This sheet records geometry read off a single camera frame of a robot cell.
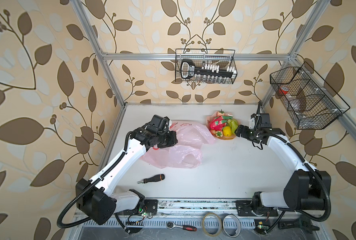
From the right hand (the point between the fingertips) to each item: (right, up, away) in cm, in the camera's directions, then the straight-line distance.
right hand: (242, 134), depth 86 cm
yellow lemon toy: (-6, +1, +10) cm, 12 cm away
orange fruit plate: (-17, +9, +19) cm, 27 cm away
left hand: (-37, -1, -11) cm, 38 cm away
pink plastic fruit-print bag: (-33, -7, -16) cm, 37 cm away
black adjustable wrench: (+23, -40, -16) cm, 49 cm away
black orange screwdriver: (-51, -24, -4) cm, 56 cm away
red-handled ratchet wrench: (-41, -41, -17) cm, 60 cm away
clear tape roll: (-18, -40, -17) cm, 47 cm away
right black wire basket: (+29, +17, -13) cm, 36 cm away
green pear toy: (-2, +6, +9) cm, 11 cm away
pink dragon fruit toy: (-12, +6, +10) cm, 17 cm away
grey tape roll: (-8, -42, -16) cm, 46 cm away
